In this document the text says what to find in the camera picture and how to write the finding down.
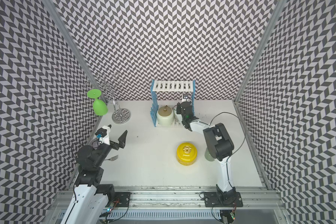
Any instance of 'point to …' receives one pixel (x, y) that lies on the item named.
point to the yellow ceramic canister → (186, 153)
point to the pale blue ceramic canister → (178, 117)
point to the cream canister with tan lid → (165, 116)
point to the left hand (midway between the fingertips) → (118, 129)
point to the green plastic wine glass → (99, 107)
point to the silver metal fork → (113, 158)
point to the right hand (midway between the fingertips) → (181, 104)
